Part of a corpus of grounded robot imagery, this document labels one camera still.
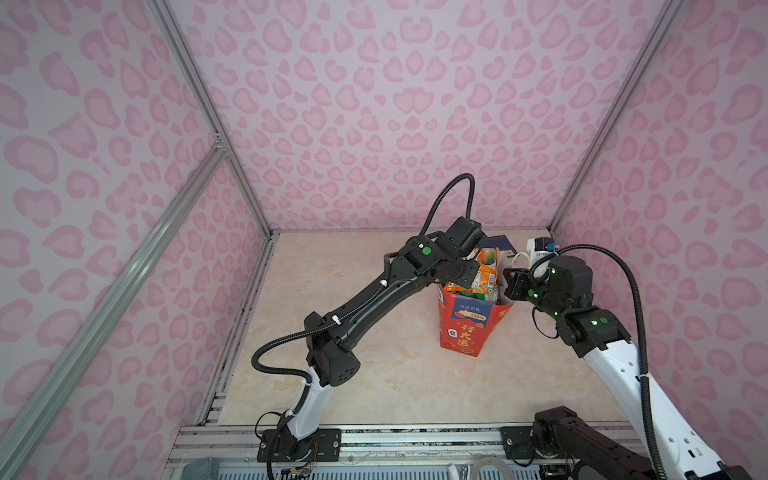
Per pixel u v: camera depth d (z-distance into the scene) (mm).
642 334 476
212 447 750
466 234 543
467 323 766
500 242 1169
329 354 461
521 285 633
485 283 736
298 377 525
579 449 565
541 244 620
